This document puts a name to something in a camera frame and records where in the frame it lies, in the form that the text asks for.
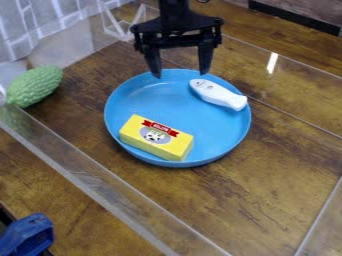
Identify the clear acrylic front barrier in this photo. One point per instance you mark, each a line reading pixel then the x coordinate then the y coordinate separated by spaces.
pixel 171 236

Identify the yellow butter block toy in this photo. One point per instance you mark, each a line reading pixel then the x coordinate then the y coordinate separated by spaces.
pixel 157 138

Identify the green bumpy gourd toy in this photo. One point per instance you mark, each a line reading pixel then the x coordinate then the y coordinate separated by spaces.
pixel 34 85

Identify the blue round tray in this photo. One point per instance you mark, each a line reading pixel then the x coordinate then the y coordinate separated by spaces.
pixel 167 101

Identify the grey patterned curtain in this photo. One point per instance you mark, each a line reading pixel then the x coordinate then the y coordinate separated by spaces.
pixel 30 20

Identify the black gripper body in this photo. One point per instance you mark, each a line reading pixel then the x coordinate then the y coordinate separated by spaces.
pixel 177 28

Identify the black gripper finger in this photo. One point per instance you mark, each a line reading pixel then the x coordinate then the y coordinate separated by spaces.
pixel 153 60
pixel 205 53

